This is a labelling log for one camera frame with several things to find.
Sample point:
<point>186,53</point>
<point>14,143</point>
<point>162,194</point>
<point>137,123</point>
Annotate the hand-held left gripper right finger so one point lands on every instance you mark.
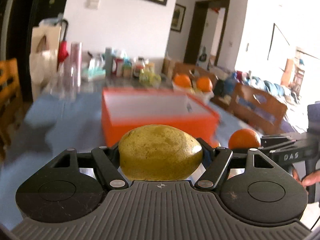
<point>216,161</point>

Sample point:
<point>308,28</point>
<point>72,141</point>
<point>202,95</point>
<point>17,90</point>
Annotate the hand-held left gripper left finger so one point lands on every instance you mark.
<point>108,161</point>

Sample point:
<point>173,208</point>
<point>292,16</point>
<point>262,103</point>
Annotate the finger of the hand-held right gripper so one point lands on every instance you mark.
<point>271,148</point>
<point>275,139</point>

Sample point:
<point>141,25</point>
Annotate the orange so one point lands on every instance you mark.
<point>243,140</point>
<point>205,83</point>
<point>182,80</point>

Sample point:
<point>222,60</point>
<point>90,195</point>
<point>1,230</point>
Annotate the green-yellow mango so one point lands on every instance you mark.
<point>160,152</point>

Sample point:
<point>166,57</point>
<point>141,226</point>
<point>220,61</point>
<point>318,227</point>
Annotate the orange cardboard box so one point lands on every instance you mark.
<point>155,122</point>

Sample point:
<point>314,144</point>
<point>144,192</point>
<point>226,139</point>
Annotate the white plastic colander basket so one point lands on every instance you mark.
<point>178,88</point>

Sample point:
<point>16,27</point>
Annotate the person's right hand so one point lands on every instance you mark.
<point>311,178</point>

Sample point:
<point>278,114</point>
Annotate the pile of clothes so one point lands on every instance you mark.
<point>270,85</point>

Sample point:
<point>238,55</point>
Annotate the blue printed tablecloth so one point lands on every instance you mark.
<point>62,130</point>

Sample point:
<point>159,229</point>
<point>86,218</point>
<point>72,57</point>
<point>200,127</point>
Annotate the green tissue box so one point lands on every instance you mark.
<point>93,73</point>

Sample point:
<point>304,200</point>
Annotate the jar with green lid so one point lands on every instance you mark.
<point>127,70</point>

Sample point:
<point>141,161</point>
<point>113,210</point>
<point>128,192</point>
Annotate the red packet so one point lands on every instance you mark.
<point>118,66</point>

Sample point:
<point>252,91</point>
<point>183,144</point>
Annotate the bottle with black cap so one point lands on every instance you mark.
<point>139,67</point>

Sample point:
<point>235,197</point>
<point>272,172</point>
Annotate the grey thermos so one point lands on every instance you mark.
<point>108,61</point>

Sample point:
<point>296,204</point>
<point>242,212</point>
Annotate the black handbag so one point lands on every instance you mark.
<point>203,55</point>

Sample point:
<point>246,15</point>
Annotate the clear plastic tumbler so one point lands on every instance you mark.
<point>75,55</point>

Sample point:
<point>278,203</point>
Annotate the white plastic bag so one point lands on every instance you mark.
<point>43,66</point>

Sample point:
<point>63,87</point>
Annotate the red umbrella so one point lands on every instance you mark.
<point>63,50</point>

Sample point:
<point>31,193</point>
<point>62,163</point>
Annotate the beige paper bag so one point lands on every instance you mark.
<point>46,38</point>

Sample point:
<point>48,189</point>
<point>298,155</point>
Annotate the small framed picture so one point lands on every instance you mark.
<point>178,17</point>

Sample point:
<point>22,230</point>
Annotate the white wall switch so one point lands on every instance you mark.
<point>92,4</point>

